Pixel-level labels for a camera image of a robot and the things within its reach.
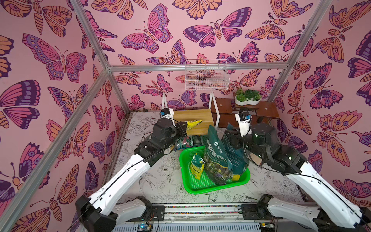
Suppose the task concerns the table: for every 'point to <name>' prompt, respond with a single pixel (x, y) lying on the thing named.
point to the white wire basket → (209, 74)
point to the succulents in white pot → (247, 97)
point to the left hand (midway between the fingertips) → (189, 122)
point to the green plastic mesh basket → (194, 186)
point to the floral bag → (186, 141)
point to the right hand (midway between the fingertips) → (227, 130)
